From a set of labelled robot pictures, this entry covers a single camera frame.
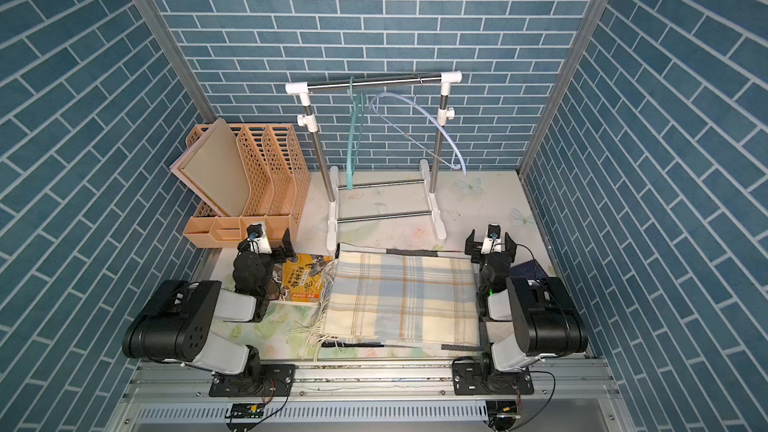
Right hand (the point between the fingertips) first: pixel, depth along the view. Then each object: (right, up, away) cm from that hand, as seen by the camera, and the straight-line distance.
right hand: (494, 234), depth 90 cm
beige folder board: (-91, +22, +9) cm, 94 cm away
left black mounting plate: (-62, -31, -22) cm, 72 cm away
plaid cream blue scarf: (-28, -18, -5) cm, 33 cm away
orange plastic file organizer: (-76, +17, +25) cm, 82 cm away
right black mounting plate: (-10, -34, -16) cm, 39 cm away
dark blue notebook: (+12, -12, +4) cm, 18 cm away
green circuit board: (-66, -41, -18) cm, 80 cm away
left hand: (-65, +1, -1) cm, 65 cm away
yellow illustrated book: (-59, -13, +1) cm, 60 cm away
